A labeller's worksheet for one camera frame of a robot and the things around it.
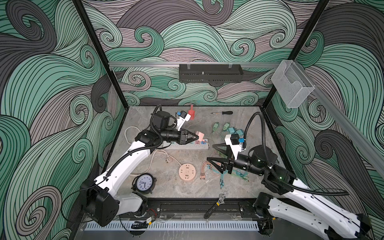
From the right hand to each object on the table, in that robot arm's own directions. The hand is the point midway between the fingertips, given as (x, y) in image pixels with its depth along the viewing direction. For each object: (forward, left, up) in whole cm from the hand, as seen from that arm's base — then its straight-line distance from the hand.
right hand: (211, 153), depth 59 cm
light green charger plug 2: (+35, -16, -29) cm, 48 cm away
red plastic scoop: (+49, +8, -30) cm, 58 cm away
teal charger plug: (+31, -19, -28) cm, 46 cm away
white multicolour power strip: (+20, +6, -30) cm, 36 cm away
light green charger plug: (+35, -9, -29) cm, 46 cm away
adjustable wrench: (-11, -7, -31) cm, 34 cm away
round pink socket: (+3, +11, -29) cm, 31 cm away
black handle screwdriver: (+51, -17, -31) cm, 62 cm away
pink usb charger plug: (+11, +4, -2) cm, 12 cm away
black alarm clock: (-4, +34, -29) cm, 45 cm away
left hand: (+10, +6, -3) cm, 12 cm away
